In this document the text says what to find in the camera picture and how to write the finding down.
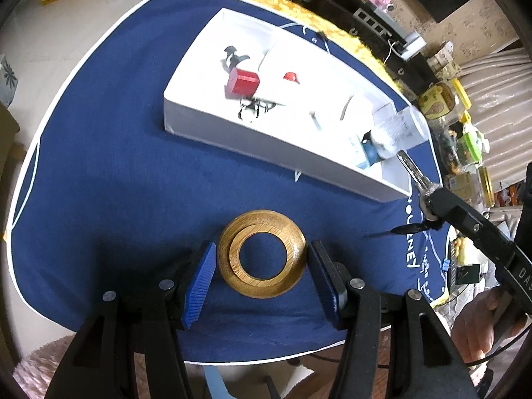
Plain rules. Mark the navy blue tablecloth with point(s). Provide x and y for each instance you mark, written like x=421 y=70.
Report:
x=124 y=153

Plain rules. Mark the yellow floral tablecloth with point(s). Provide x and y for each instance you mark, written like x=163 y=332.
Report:
x=365 y=54

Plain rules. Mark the floral print cushion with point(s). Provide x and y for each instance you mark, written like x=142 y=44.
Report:
x=7 y=79

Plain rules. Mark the person's right hand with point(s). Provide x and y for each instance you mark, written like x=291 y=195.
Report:
x=474 y=326

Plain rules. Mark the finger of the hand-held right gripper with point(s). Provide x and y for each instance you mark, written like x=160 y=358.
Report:
x=465 y=220

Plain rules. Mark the white cardboard box tray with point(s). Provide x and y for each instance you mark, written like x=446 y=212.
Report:
x=249 y=141

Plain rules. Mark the black pointed key pendant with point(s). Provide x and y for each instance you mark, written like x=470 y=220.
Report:
x=409 y=228

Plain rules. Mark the yellow snack jar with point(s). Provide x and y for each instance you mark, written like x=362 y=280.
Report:
x=436 y=102

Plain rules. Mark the pink fuzzy cushion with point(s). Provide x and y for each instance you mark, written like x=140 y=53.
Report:
x=41 y=370

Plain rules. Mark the green lid container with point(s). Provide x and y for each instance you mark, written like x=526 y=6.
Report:
x=474 y=143

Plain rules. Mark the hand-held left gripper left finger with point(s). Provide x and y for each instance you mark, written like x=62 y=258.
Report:
x=199 y=284

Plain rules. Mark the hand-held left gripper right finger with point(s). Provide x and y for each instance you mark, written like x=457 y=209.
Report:
x=324 y=284

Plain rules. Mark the white power adapter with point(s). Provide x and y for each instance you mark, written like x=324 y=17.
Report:
x=413 y=43

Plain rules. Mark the red white toy figurine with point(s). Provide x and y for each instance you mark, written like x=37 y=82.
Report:
x=291 y=77

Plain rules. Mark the black tv cabinet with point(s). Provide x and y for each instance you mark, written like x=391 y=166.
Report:
x=341 y=12

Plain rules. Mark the beige curtain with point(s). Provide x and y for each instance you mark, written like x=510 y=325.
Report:
x=498 y=87

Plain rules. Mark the small white bottle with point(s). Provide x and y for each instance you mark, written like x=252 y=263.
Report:
x=355 y=151

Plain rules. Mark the red cap white tube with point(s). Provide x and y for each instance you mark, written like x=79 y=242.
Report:
x=243 y=82

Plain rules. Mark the clear bottle black cap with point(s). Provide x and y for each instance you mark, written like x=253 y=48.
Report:
x=395 y=135

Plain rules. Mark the white lotion bottle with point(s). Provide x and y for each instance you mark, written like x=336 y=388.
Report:
x=361 y=112

